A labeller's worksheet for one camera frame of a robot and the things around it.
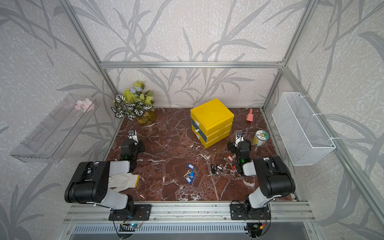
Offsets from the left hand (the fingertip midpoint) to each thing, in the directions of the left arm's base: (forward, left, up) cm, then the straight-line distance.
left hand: (139, 139), depth 94 cm
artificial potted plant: (+15, +1, +17) cm, 23 cm away
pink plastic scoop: (+24, -77, -5) cm, 81 cm away
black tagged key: (-17, -47, -7) cm, 50 cm away
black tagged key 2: (-16, -51, -6) cm, 53 cm away
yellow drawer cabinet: (+2, -45, +15) cm, 48 cm away
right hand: (+1, -63, +1) cm, 63 cm away
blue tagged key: (-16, -34, -6) cm, 38 cm away
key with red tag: (-10, -58, -6) cm, 59 cm away
